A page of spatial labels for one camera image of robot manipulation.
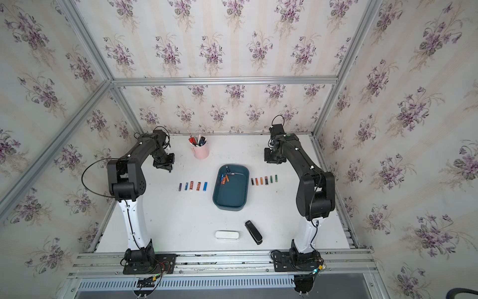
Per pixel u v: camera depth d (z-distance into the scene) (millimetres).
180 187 956
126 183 584
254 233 780
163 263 721
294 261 662
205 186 959
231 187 959
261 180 983
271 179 985
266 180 981
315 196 492
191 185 956
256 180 983
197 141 1043
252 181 978
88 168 530
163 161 885
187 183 980
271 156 805
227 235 785
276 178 988
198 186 957
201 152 1047
